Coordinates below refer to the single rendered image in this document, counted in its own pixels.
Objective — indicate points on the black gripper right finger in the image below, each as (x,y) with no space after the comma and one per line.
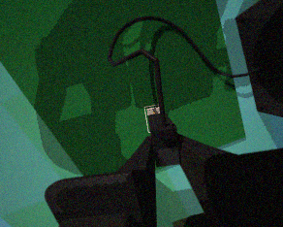
(227,185)

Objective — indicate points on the black cable with plug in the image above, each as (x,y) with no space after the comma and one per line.
(162,129)

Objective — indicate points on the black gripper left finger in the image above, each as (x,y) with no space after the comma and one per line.
(131,189)

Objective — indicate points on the green circuit board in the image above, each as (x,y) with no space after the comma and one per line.
(56,51)

